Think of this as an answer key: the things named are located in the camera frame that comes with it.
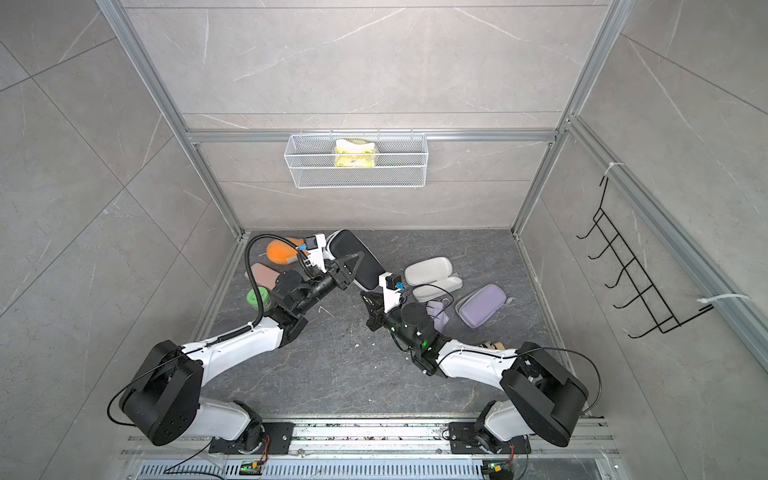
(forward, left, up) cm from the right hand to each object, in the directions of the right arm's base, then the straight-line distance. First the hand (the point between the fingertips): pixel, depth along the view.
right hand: (364, 293), depth 77 cm
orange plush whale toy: (+28, +32, -14) cm, 45 cm away
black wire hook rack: (-2, -63, +10) cm, 64 cm away
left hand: (+5, 0, +11) cm, 12 cm away
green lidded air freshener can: (+10, +35, -16) cm, 39 cm away
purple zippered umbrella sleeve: (+7, -36, -18) cm, 41 cm away
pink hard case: (+22, +40, -21) cm, 50 cm away
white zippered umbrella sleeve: (+22, -24, -21) cm, 39 cm away
